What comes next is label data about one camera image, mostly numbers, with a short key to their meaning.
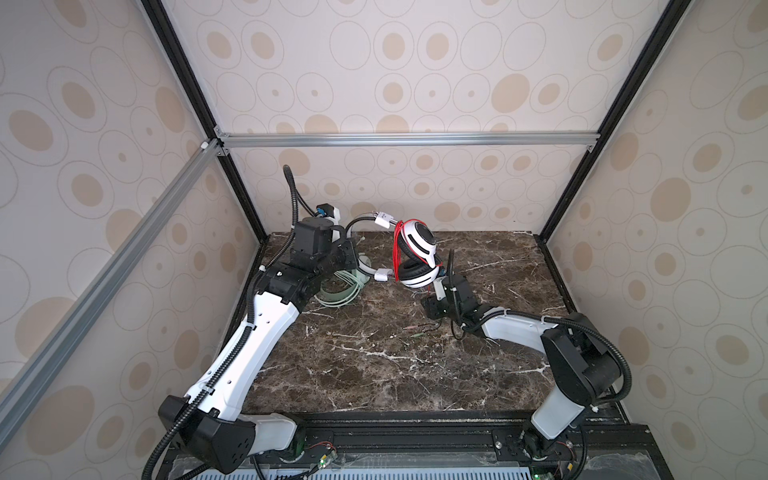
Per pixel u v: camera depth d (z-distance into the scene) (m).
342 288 1.03
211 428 0.37
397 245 0.65
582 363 0.47
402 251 0.64
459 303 0.71
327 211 0.62
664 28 0.70
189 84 0.78
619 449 0.74
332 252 0.59
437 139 0.95
